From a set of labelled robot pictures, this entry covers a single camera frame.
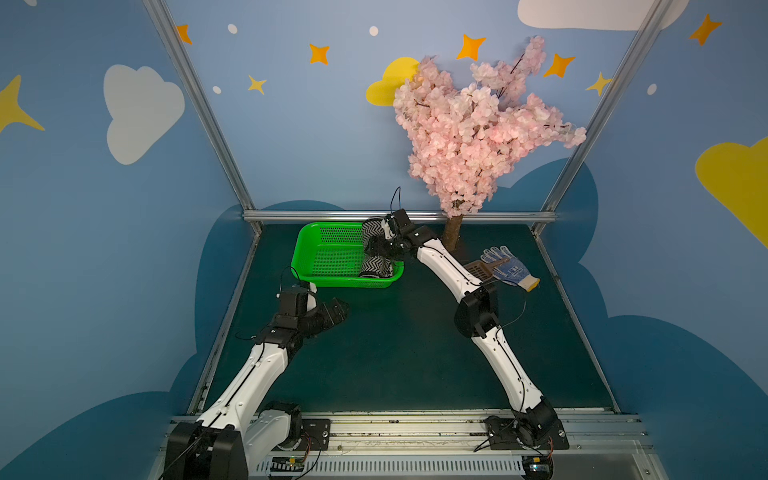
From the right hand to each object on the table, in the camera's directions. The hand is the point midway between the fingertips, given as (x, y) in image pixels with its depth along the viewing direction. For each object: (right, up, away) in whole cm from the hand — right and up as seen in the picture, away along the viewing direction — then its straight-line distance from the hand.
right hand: (377, 248), depth 101 cm
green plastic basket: (-18, -3, +10) cm, 21 cm away
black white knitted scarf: (-1, -6, -6) cm, 9 cm away
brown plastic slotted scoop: (+38, -8, +7) cm, 39 cm away
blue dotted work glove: (+49, -9, +6) cm, 50 cm away
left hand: (-11, -18, -17) cm, 27 cm away
